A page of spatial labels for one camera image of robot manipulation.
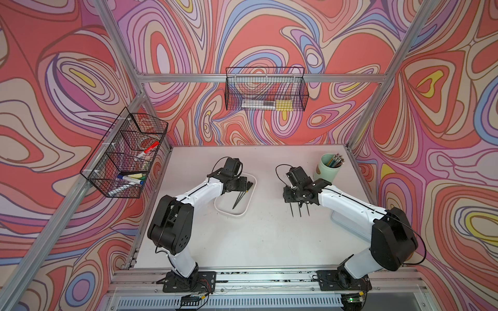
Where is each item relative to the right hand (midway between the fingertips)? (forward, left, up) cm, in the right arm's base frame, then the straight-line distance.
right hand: (290, 199), depth 88 cm
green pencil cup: (+14, -20, +1) cm, 24 cm away
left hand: (+9, +22, +1) cm, 24 cm away
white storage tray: (+4, +32, -8) cm, 33 cm away
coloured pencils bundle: (+15, -23, +8) cm, 29 cm away
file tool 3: (+9, +20, -7) cm, 23 cm away
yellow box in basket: (+36, +1, +26) cm, 45 cm away
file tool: (-2, -10, -9) cm, 13 cm away
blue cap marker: (-1, +63, +21) cm, 67 cm away
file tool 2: (-1, -2, -9) cm, 9 cm away
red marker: (+12, +57, +25) cm, 64 cm away
